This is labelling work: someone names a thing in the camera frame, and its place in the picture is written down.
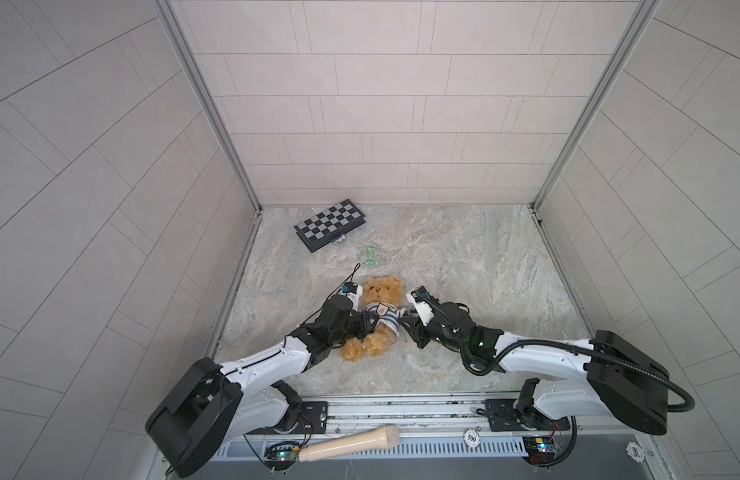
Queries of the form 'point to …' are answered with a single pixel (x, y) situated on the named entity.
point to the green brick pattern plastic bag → (371, 260)
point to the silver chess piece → (336, 242)
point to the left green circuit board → (281, 455)
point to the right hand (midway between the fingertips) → (400, 322)
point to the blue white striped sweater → (385, 315)
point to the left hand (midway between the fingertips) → (383, 317)
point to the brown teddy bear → (382, 296)
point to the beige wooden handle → (385, 438)
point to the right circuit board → (539, 450)
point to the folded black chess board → (325, 227)
